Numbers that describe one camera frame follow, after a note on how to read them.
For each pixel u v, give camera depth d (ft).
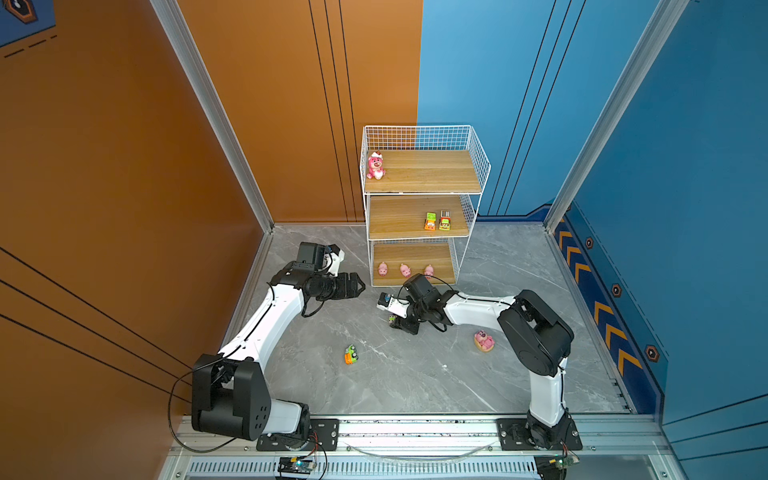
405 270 3.36
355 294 2.43
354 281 2.50
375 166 2.36
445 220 2.74
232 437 1.50
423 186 2.39
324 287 2.29
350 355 2.78
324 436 2.44
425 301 2.44
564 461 2.29
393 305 2.71
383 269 3.35
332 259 2.56
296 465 2.32
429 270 3.35
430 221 2.74
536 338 1.64
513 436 2.38
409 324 2.72
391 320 2.95
